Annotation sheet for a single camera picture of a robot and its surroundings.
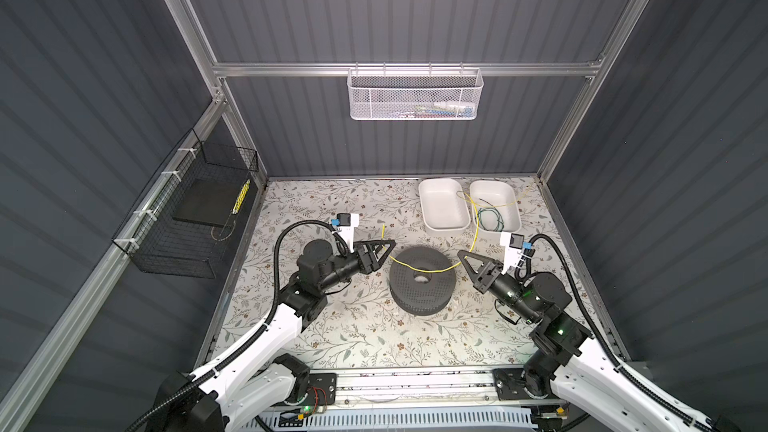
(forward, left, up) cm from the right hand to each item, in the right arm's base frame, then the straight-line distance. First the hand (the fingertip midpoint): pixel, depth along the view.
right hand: (463, 258), depth 67 cm
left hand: (+5, +17, -1) cm, 17 cm away
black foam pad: (+16, +64, +3) cm, 66 cm away
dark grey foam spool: (-1, +8, -21) cm, 22 cm away
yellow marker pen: (+18, +56, +2) cm, 59 cm away
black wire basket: (+9, +67, +3) cm, 68 cm away
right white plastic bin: (+43, -26, -28) cm, 57 cm away
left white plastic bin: (+36, -2, -25) cm, 43 cm away
